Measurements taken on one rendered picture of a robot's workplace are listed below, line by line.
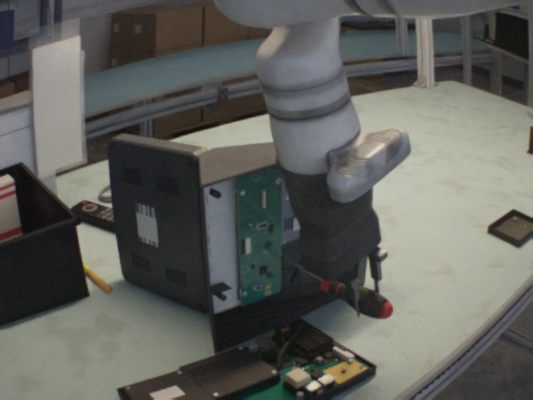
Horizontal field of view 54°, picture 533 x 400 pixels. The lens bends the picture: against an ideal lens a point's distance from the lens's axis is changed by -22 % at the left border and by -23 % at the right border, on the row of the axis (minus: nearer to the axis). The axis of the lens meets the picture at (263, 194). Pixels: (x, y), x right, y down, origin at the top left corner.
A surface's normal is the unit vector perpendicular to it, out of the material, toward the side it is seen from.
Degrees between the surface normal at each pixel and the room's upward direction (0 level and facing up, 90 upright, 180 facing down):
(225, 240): 90
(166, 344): 0
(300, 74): 99
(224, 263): 90
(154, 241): 90
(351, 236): 87
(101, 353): 0
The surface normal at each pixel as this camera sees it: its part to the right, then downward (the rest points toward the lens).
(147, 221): -0.52, 0.34
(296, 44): -0.22, -0.64
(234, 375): -0.01, -0.92
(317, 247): -0.78, 0.21
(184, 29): 0.65, 0.29
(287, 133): -0.66, 0.43
